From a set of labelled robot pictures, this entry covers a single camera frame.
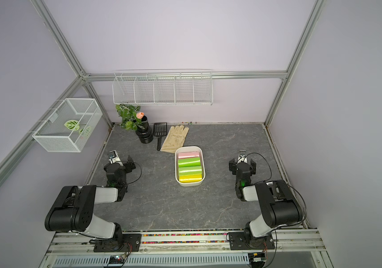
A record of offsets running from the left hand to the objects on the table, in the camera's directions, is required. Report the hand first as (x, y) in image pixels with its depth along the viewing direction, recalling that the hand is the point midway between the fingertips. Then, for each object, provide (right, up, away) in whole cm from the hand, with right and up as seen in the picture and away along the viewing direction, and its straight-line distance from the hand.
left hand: (122, 158), depth 91 cm
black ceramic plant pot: (+8, +16, +14) cm, 22 cm away
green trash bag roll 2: (+38, -6, -4) cm, 38 cm away
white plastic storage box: (+37, +5, +8) cm, 38 cm away
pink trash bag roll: (+36, +1, +8) cm, 37 cm away
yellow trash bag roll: (+38, -10, -3) cm, 39 cm away
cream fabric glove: (+26, +11, +21) cm, 35 cm away
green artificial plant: (+4, +25, -2) cm, 25 cm away
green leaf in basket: (-18, +18, -14) cm, 29 cm away
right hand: (+67, 0, +2) cm, 67 cm away
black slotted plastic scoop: (+15, +17, +27) cm, 35 cm away
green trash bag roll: (+37, -2, 0) cm, 37 cm away
